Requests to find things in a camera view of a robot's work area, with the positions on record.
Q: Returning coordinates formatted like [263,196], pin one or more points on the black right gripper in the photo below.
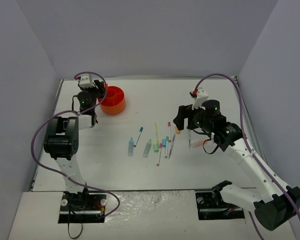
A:
[182,114]

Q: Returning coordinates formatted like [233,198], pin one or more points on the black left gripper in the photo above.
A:
[100,85]

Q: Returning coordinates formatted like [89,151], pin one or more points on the pink-capped white pen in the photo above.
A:
[159,155]

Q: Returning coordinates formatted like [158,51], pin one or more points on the teal-capped white marker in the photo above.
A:
[138,137]

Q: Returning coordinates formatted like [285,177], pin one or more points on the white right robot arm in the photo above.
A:
[276,202]

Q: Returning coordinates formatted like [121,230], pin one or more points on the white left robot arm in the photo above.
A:
[62,134]

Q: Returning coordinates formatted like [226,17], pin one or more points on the orange round desk organizer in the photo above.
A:
[114,102]

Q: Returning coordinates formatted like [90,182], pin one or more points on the small orange cap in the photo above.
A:
[177,131]

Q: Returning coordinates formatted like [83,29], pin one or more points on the magenta-capped white pen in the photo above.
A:
[169,131]

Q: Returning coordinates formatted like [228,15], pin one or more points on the green-capped white pen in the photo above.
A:
[167,139]

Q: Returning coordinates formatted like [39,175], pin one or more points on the light blue cap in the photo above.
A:
[164,143]

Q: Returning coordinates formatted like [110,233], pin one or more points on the yellow thin pen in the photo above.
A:
[157,133]

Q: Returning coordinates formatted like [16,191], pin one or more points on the light blue highlighter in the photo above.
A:
[131,147]

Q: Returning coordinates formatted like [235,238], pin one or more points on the light green highlighter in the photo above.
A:
[147,148]

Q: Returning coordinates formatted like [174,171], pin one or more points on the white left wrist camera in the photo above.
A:
[85,81]

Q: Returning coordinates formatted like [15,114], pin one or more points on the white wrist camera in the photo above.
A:
[85,81]
[199,96]

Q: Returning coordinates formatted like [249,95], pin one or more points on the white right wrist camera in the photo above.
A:
[199,96]

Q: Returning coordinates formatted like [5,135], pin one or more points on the aluminium table edge rail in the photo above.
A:
[250,131]

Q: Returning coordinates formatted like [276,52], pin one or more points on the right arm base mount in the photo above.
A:
[210,205]

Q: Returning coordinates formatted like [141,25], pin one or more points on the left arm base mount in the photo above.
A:
[81,208]

